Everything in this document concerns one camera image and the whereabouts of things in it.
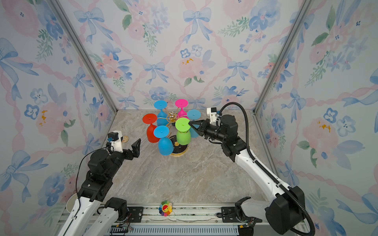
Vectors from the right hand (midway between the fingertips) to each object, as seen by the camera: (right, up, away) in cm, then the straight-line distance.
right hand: (188, 123), depth 68 cm
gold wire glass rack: (-7, -17, +27) cm, 33 cm away
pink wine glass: (-4, +11, +14) cm, 19 cm away
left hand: (-27, -7, +2) cm, 28 cm away
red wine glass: (-19, +2, +8) cm, 21 cm away
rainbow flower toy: (-12, -43, +8) cm, 46 cm away
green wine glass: (-2, -2, 0) cm, 3 cm away
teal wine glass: (+3, +5, +10) cm, 11 cm away
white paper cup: (-55, -37, +1) cm, 66 cm away
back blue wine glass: (-14, +3, +11) cm, 18 cm away
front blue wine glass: (-12, -12, +9) cm, 19 cm away
